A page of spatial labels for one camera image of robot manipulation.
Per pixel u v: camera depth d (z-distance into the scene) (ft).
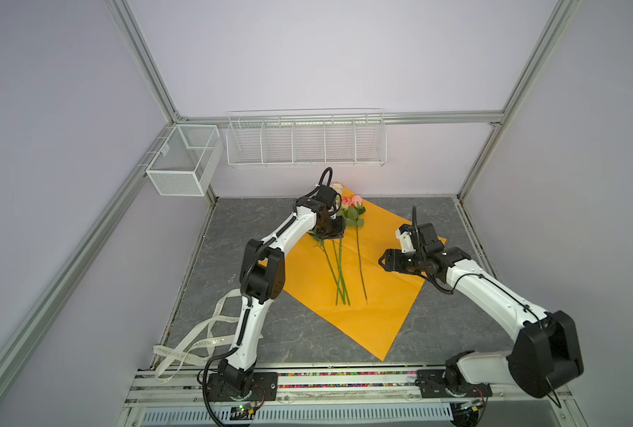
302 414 5.16
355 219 3.65
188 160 3.34
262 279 1.94
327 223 2.73
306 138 3.18
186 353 2.62
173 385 2.48
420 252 2.11
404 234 2.56
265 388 2.42
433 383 2.41
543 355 1.36
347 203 3.76
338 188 3.44
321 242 3.45
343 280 3.10
